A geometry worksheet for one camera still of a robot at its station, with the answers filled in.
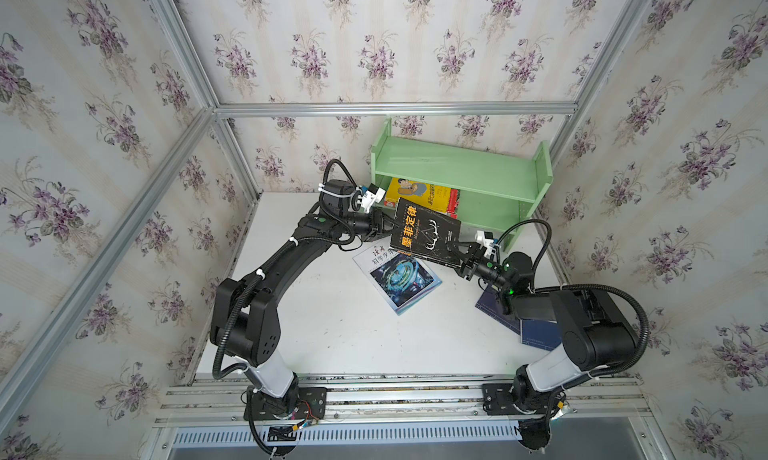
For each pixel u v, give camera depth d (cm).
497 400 73
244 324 44
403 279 96
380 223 71
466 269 78
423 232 78
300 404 72
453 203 98
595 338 45
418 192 99
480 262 76
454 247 81
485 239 82
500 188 88
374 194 75
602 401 76
